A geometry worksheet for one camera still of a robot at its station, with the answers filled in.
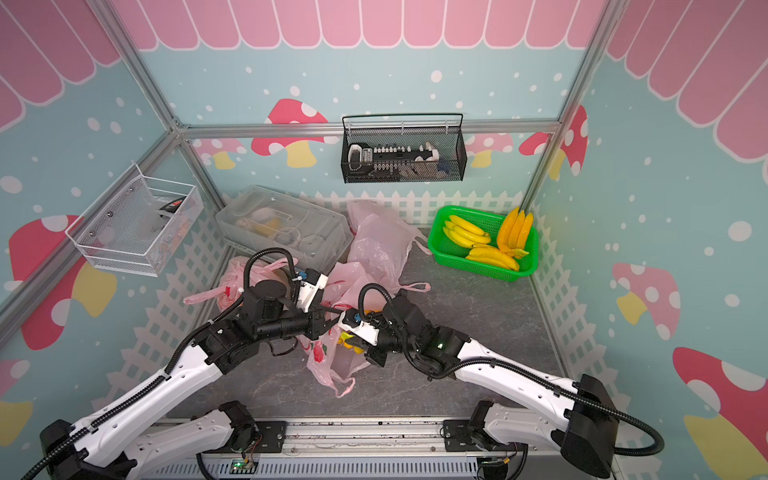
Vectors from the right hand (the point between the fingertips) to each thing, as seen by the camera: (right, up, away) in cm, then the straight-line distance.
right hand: (350, 338), depth 69 cm
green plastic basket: (+30, +20, +33) cm, 49 cm away
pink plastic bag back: (+7, +24, +21) cm, 32 cm away
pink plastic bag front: (-38, +13, +19) cm, 44 cm away
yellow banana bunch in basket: (+38, +27, +39) cm, 61 cm away
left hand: (-2, +4, 0) cm, 4 cm away
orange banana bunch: (+53, +27, +36) cm, 70 cm away
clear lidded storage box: (-25, +29, +27) cm, 47 cm away
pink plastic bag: (-3, +11, +10) cm, 15 cm away
